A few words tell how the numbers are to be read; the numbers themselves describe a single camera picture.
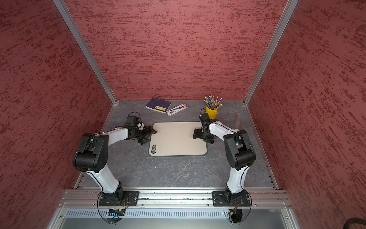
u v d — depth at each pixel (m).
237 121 1.26
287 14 0.73
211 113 1.04
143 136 0.86
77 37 0.82
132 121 0.79
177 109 1.14
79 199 0.75
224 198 0.68
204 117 0.81
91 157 0.49
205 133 0.83
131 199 0.74
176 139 0.94
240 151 0.51
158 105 1.18
